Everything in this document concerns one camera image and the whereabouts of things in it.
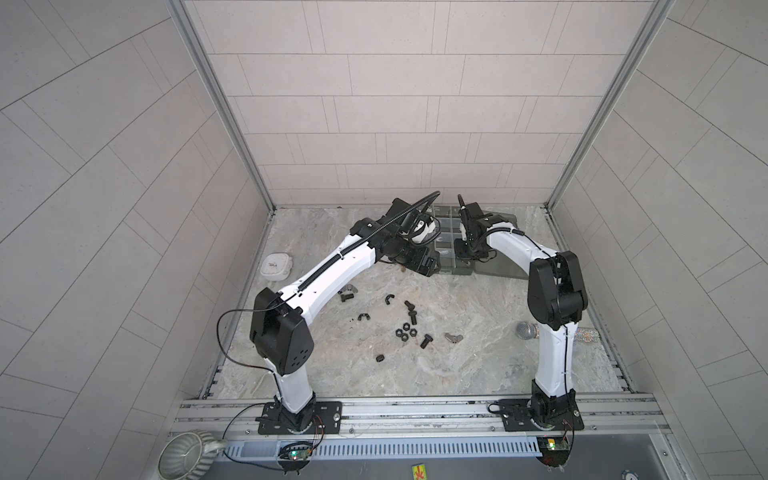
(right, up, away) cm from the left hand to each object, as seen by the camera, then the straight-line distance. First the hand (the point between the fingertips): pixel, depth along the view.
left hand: (434, 259), depth 77 cm
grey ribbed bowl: (-57, -42, -12) cm, 72 cm away
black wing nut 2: (-13, -14, +14) cm, 24 cm away
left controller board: (-32, -42, -13) cm, 54 cm away
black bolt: (-1, -23, +6) cm, 24 cm away
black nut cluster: (-5, -22, +8) cm, 24 cm away
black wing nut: (-21, -18, +10) cm, 30 cm away
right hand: (+11, -1, +22) cm, 24 cm away
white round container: (-49, -4, +18) cm, 52 cm away
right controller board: (+27, -43, -9) cm, 52 cm away
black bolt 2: (-25, -13, +14) cm, 32 cm away
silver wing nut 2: (-25, -11, +16) cm, 32 cm away
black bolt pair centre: (-5, -17, +11) cm, 21 cm away
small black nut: (-14, -27, +3) cm, 31 cm away
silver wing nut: (+6, -23, +6) cm, 24 cm away
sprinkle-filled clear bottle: (+25, -12, -21) cm, 35 cm away
